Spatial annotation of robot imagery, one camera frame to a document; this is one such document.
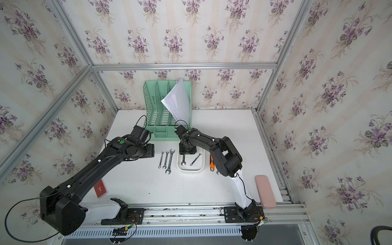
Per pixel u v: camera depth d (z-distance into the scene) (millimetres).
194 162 913
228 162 535
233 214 721
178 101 938
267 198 771
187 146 817
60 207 373
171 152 967
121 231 717
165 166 904
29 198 366
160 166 904
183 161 927
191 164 905
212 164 904
